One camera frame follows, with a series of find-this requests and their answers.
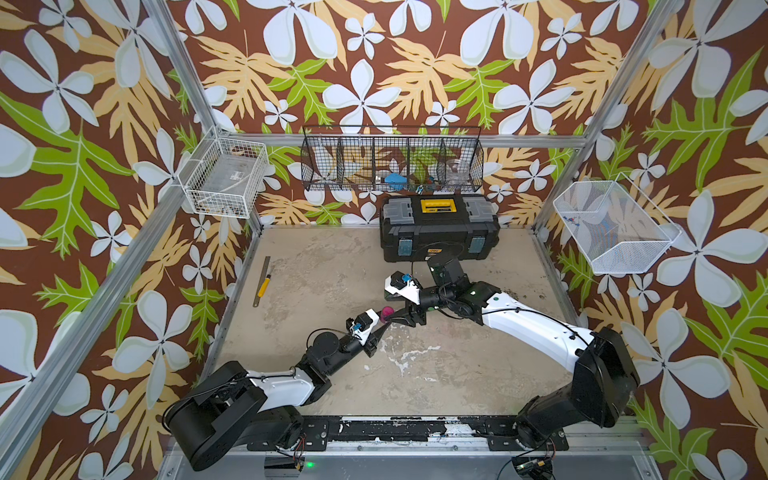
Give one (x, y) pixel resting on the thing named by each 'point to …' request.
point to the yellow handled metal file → (264, 283)
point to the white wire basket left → (224, 175)
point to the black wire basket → (392, 159)
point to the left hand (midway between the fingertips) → (385, 312)
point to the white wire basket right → (618, 228)
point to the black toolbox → (416, 227)
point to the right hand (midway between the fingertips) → (387, 304)
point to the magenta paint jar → (385, 312)
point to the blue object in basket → (396, 181)
